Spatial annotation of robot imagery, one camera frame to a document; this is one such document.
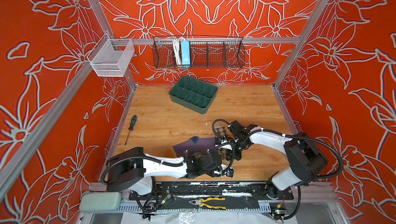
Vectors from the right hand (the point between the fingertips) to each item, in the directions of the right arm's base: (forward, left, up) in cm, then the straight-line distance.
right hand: (226, 155), depth 85 cm
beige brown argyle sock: (+14, +1, +1) cm, 14 cm away
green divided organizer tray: (+42, +18, +6) cm, 46 cm away
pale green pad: (-21, +61, +4) cm, 65 cm away
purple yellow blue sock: (+6, +17, +1) cm, 18 cm away
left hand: (-3, +4, +7) cm, 9 cm away
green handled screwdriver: (+22, +58, +2) cm, 62 cm away
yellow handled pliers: (-22, +16, +1) cm, 27 cm away
